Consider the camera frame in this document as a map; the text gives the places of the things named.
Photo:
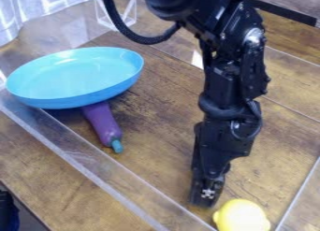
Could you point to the black bar at table edge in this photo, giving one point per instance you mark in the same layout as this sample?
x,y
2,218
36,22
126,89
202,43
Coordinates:
x,y
284,12

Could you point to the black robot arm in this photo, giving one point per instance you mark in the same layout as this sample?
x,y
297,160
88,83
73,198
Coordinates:
x,y
227,27

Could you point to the purple toy eggplant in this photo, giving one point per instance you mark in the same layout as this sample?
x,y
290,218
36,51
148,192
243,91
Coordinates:
x,y
99,116

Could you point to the clear acrylic stand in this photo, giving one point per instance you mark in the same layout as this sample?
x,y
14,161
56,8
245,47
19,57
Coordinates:
x,y
112,19

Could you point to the blue round plastic tray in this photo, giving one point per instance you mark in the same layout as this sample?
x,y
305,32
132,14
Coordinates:
x,y
75,78

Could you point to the yellow toy lemon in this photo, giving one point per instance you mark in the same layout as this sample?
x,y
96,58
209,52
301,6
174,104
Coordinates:
x,y
241,215

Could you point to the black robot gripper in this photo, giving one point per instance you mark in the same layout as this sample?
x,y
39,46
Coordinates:
x,y
223,139

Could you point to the dark object at bottom left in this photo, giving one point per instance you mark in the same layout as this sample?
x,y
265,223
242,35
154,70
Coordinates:
x,y
9,222

